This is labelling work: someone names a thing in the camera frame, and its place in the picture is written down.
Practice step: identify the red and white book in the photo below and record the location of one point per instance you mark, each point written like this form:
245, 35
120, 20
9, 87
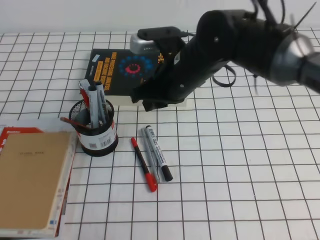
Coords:
61, 192

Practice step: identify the slim grey pen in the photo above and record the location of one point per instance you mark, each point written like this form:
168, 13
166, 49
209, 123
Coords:
151, 158

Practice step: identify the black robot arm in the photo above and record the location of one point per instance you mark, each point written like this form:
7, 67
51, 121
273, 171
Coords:
267, 49

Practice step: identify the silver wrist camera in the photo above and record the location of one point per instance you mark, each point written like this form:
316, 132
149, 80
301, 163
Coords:
144, 41

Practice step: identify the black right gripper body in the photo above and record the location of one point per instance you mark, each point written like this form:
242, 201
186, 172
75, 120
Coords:
189, 69

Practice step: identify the grey marker in holder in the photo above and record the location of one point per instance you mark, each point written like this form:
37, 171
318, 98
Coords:
93, 107
101, 101

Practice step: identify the black mesh pen holder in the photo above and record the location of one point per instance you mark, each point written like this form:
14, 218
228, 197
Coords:
96, 142

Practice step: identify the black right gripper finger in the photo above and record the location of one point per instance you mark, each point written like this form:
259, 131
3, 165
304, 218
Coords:
150, 105
137, 95

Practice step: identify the red pencil in holder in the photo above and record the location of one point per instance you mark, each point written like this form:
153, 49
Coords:
73, 123

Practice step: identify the red and black pen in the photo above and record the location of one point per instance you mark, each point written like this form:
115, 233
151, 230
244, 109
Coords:
149, 177

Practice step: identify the black hardcover textbook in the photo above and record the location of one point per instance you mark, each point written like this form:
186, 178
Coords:
119, 71

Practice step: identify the grey marker black cap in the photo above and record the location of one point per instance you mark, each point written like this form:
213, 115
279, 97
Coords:
158, 153

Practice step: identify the brown kraft notebook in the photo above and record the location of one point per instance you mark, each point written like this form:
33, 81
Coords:
30, 180

